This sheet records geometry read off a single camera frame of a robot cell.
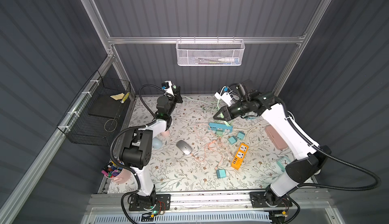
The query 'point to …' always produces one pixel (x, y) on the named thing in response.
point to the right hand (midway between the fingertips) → (217, 117)
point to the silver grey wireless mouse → (185, 148)
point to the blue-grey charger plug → (232, 140)
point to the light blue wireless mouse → (156, 143)
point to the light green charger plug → (219, 132)
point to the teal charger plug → (241, 135)
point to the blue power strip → (220, 127)
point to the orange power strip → (237, 161)
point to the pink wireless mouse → (165, 133)
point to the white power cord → (250, 127)
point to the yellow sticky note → (118, 97)
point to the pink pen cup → (125, 177)
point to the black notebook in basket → (105, 106)
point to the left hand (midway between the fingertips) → (182, 86)
